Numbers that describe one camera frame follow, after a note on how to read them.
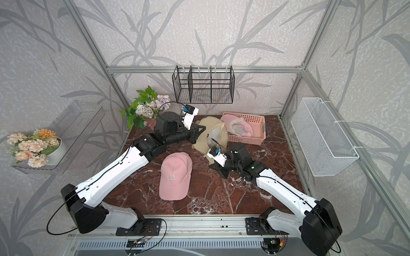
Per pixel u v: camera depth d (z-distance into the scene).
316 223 0.38
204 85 1.07
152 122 0.89
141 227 0.67
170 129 0.52
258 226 0.69
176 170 0.84
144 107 0.83
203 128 0.68
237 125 1.10
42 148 0.52
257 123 1.14
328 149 0.59
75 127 0.76
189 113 0.58
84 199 0.39
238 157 0.59
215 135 0.77
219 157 0.65
